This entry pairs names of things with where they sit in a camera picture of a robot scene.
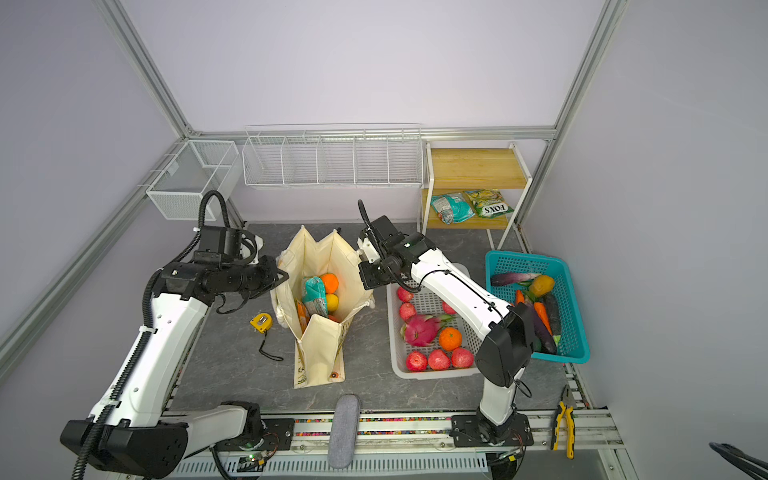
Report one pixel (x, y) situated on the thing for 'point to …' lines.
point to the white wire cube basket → (198, 167)
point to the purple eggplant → (506, 279)
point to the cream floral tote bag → (320, 352)
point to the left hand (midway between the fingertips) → (288, 279)
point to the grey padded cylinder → (342, 443)
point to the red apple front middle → (438, 360)
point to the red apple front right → (462, 358)
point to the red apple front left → (416, 361)
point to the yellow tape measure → (262, 322)
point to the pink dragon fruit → (420, 330)
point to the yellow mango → (541, 285)
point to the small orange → (330, 281)
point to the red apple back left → (404, 295)
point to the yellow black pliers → (565, 406)
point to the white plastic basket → (425, 303)
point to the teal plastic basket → (572, 345)
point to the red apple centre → (447, 309)
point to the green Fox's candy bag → (488, 203)
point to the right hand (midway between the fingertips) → (366, 282)
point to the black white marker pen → (338, 229)
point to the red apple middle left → (407, 311)
